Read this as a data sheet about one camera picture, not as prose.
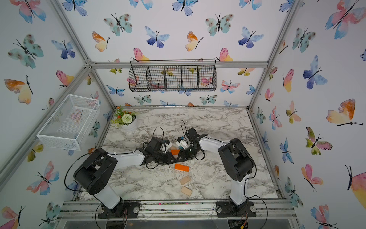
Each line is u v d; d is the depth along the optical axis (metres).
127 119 0.91
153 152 0.74
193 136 0.77
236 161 0.50
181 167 0.89
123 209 0.72
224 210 0.73
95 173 0.46
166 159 0.80
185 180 0.84
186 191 0.80
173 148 0.95
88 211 0.76
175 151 0.83
